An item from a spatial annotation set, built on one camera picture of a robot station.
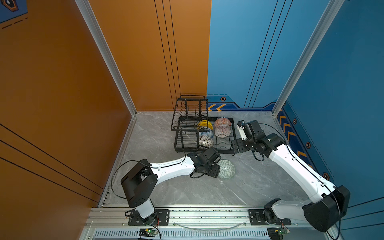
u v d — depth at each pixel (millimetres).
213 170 730
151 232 706
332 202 380
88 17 721
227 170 884
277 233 705
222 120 1085
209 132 1021
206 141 992
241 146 695
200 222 727
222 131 1050
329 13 715
